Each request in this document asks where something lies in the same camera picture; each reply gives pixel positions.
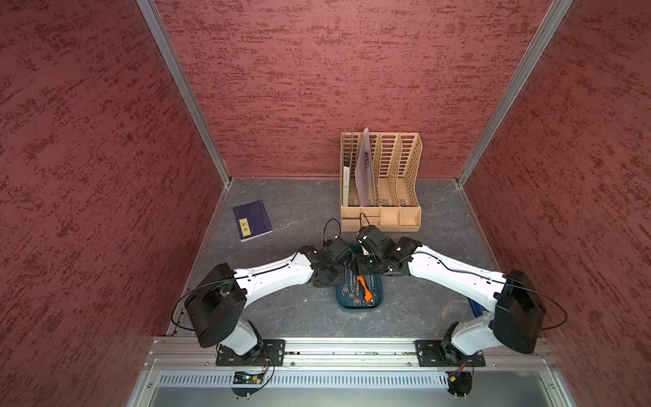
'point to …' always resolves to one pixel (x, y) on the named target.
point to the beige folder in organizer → (346, 185)
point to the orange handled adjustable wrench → (368, 293)
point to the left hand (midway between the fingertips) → (336, 284)
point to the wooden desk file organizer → (378, 174)
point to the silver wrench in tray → (346, 289)
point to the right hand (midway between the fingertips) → (358, 271)
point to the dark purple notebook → (253, 220)
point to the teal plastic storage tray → (343, 301)
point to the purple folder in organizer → (364, 175)
